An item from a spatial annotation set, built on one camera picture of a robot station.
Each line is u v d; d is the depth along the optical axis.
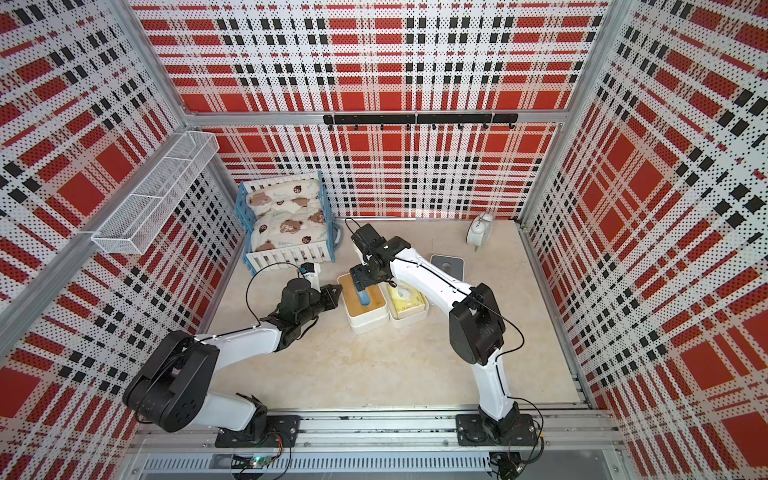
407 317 0.89
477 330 0.52
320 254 1.04
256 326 0.61
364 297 0.92
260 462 0.69
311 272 0.81
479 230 1.04
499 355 0.54
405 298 0.91
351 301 0.88
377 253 0.63
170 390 0.43
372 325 0.87
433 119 0.89
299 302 0.70
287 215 1.12
